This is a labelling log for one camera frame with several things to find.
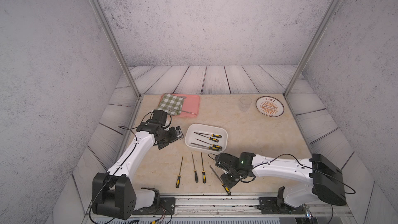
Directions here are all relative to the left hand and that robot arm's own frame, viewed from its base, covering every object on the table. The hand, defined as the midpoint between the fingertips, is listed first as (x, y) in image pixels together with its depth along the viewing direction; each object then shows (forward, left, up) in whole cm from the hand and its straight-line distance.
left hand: (179, 138), depth 82 cm
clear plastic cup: (+32, -43, -8) cm, 54 cm away
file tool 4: (0, -17, -12) cm, 20 cm away
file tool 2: (-14, -12, -13) cm, 23 cm away
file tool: (-16, +1, -13) cm, 21 cm away
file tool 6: (+6, -17, -12) cm, 22 cm away
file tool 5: (0, -21, -11) cm, 24 cm away
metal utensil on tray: (+29, +1, -13) cm, 32 cm away
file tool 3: (+9, -18, -12) cm, 24 cm away
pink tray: (+31, -4, -11) cm, 33 cm away
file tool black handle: (-15, -8, -13) cm, 21 cm away
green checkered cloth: (+35, +10, -12) cm, 39 cm away
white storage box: (+7, -13, -13) cm, 20 cm away
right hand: (-20, -24, -9) cm, 32 cm away
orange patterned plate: (+32, -61, -13) cm, 71 cm away
